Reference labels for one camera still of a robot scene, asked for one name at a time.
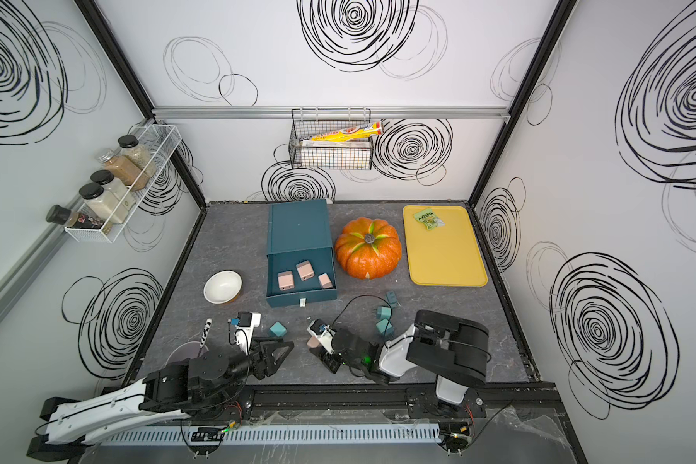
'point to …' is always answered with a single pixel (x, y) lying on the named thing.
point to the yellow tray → (448, 255)
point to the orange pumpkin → (368, 248)
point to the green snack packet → (428, 218)
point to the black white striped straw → (206, 331)
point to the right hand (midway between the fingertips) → (316, 344)
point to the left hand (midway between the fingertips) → (288, 347)
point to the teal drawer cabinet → (300, 257)
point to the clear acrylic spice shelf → (162, 141)
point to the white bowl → (222, 287)
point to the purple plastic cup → (188, 350)
